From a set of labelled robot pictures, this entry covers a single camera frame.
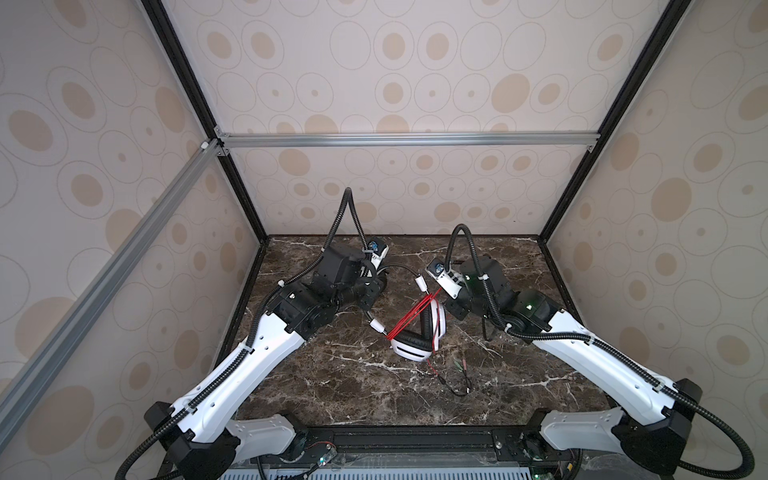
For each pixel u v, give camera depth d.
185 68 0.76
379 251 0.57
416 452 0.73
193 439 0.37
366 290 0.59
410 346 0.62
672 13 0.67
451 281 0.61
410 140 0.91
